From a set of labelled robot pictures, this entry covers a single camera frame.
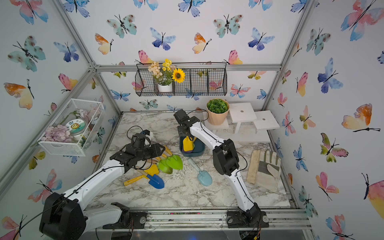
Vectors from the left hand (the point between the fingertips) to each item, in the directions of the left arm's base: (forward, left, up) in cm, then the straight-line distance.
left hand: (164, 147), depth 83 cm
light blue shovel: (-12, -22, -14) cm, 29 cm away
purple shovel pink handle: (+3, -12, -11) cm, 17 cm away
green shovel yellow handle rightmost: (-2, -4, -14) cm, 14 cm away
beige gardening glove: (-8, -58, -14) cm, 60 cm away
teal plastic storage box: (+6, -19, -13) cm, 24 cm away
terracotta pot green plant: (+16, -30, +12) cm, 36 cm away
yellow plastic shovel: (+7, -13, -8) cm, 16 cm away
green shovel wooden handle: (-5, +2, -14) cm, 15 cm away
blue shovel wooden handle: (-13, +6, -15) cm, 21 cm away
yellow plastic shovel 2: (-7, +10, -14) cm, 18 cm away
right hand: (+16, -11, -4) cm, 20 cm away
